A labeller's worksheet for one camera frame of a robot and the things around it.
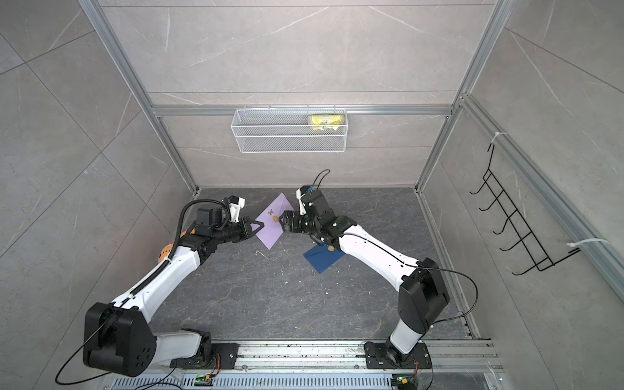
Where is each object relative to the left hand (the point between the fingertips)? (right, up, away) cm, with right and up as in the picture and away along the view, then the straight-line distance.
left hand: (265, 222), depth 81 cm
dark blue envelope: (+20, -15, +15) cm, 29 cm away
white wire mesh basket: (+6, +37, +20) cm, 42 cm away
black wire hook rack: (+73, -8, -22) cm, 76 cm away
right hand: (+8, +1, -1) cm, 8 cm away
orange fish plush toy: (-39, -12, +7) cm, 41 cm away
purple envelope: (+1, +1, +5) cm, 5 cm away
